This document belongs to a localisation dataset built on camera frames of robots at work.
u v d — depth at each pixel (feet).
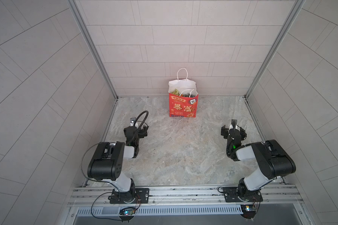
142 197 2.31
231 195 2.33
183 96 2.73
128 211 2.11
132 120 2.56
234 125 2.34
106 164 1.44
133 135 2.23
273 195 2.37
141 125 2.19
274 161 1.48
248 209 2.26
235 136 2.27
